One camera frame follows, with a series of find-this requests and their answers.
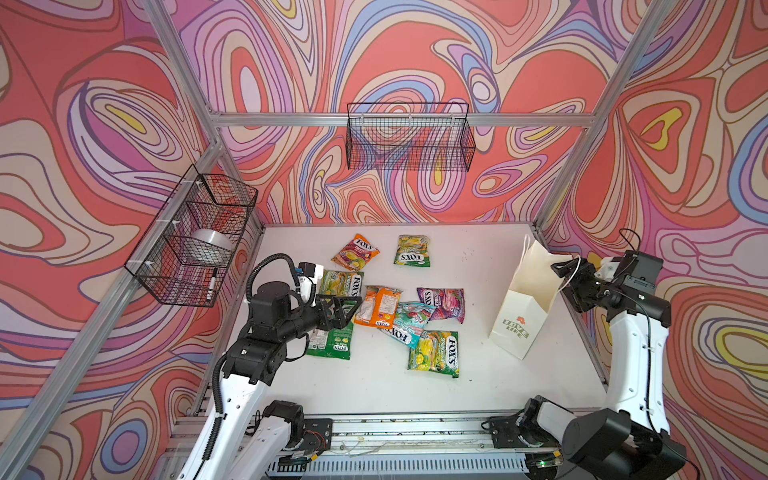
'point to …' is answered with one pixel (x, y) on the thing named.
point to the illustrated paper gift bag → (519, 312)
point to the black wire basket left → (184, 255)
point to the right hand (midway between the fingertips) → (557, 280)
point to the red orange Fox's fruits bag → (356, 254)
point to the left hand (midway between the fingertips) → (350, 299)
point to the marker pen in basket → (212, 284)
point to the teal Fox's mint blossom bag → (409, 322)
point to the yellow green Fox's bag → (341, 283)
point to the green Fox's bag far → (413, 251)
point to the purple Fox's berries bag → (449, 303)
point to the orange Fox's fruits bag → (378, 307)
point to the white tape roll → (210, 247)
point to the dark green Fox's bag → (333, 343)
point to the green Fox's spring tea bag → (437, 351)
